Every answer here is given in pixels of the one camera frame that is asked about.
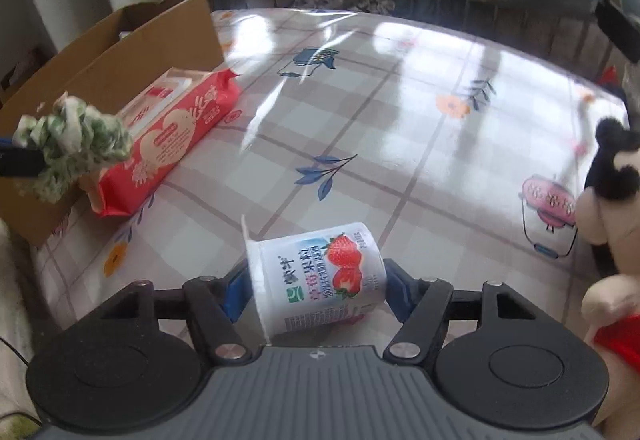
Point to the brown cardboard box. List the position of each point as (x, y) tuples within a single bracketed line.
[(150, 35)]

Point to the strawberry yogurt cup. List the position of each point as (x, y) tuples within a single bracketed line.
[(310, 280)]

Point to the small red bag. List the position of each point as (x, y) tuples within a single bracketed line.
[(609, 76)]

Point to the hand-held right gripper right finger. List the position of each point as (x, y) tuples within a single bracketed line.
[(397, 287)]

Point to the pink wet wipes pack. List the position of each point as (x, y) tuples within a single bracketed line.
[(170, 130)]

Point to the green white scrunchie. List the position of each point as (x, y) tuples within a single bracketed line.
[(75, 140)]

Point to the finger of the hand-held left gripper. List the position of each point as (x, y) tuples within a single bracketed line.
[(20, 162)]

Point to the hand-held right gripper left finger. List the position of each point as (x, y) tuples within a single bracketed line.
[(235, 295)]

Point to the black-haired plush doll red dress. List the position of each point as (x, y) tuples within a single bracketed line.
[(615, 160)]

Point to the checked floral tablecloth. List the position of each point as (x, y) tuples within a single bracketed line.
[(375, 120)]

